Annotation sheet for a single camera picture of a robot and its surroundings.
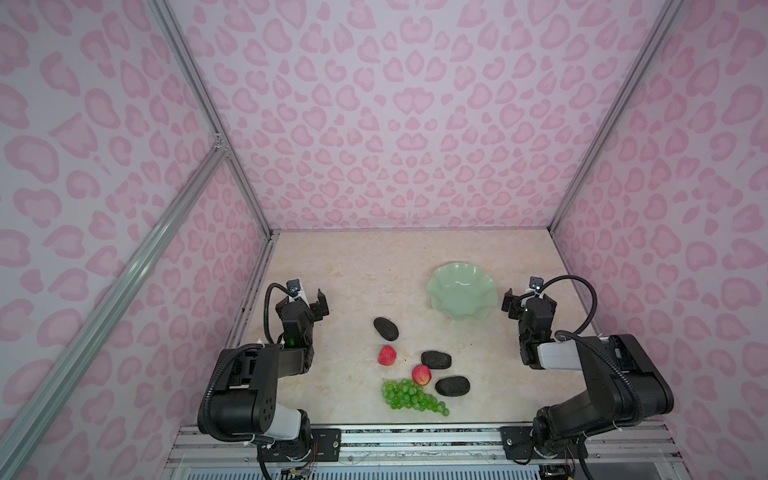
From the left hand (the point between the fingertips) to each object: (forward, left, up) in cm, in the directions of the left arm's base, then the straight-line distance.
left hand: (305, 289), depth 91 cm
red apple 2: (-24, -34, -6) cm, 42 cm away
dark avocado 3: (-27, -42, -6) cm, 50 cm away
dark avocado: (-10, -24, -7) cm, 27 cm away
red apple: (-18, -25, -6) cm, 31 cm away
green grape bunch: (-29, -29, -5) cm, 41 cm away
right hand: (-1, -68, -1) cm, 68 cm away
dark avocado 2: (-20, -38, -7) cm, 44 cm away
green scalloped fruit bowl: (+5, -50, -11) cm, 52 cm away
